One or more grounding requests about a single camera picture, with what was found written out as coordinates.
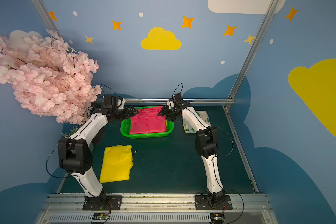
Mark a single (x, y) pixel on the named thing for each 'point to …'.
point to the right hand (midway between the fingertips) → (162, 114)
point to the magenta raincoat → (147, 121)
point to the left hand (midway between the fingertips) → (133, 111)
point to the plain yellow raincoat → (117, 163)
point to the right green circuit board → (217, 218)
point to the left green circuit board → (100, 217)
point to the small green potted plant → (67, 134)
